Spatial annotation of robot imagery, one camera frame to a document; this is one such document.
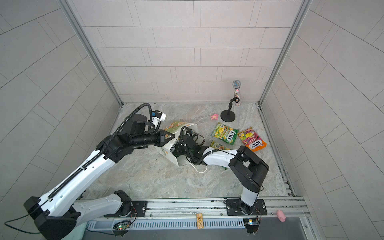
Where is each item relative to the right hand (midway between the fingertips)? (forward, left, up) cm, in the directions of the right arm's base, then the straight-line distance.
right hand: (175, 148), depth 86 cm
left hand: (-7, -5, +22) cm, 24 cm away
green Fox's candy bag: (+11, -32, -4) cm, 34 cm away
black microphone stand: (+27, -37, -5) cm, 46 cm away
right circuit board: (-37, -36, -9) cm, 53 cm away
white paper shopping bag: (+1, -10, +12) cm, 16 cm away
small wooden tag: (-35, -12, -6) cm, 37 cm away
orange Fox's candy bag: (+5, -48, -5) cm, 48 cm away
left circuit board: (-34, +22, -3) cm, 41 cm away
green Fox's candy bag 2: (+2, -24, -4) cm, 25 cm away
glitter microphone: (+25, -38, +24) cm, 52 cm away
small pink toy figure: (+26, -27, -4) cm, 37 cm away
